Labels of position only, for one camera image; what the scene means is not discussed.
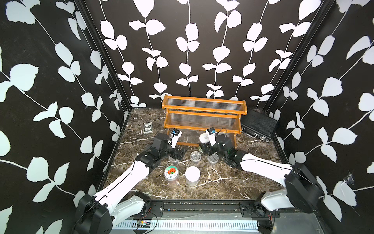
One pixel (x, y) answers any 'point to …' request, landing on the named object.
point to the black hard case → (256, 124)
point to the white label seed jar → (192, 175)
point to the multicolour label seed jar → (223, 136)
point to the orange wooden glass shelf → (191, 113)
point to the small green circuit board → (143, 224)
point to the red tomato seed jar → (171, 175)
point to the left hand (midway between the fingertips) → (181, 142)
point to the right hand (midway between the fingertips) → (203, 138)
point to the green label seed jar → (204, 138)
